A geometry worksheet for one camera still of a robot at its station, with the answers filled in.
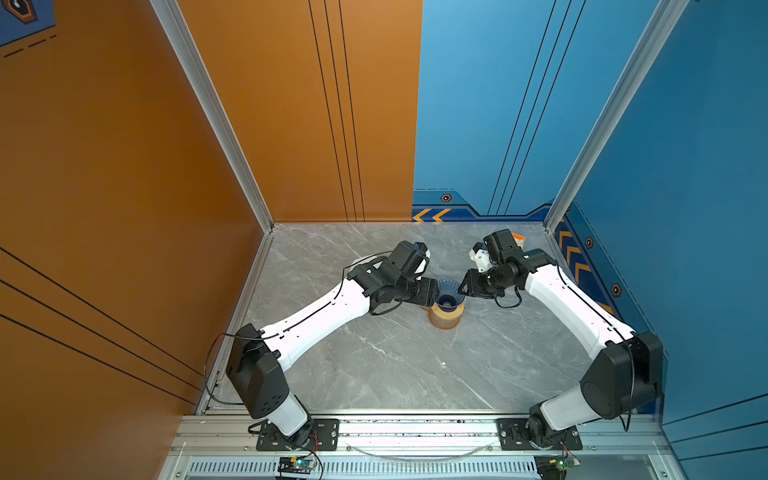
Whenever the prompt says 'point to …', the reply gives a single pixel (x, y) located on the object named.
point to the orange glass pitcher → (442, 319)
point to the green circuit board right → (554, 466)
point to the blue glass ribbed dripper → (450, 296)
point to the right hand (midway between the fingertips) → (462, 289)
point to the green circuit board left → (298, 465)
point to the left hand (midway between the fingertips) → (432, 289)
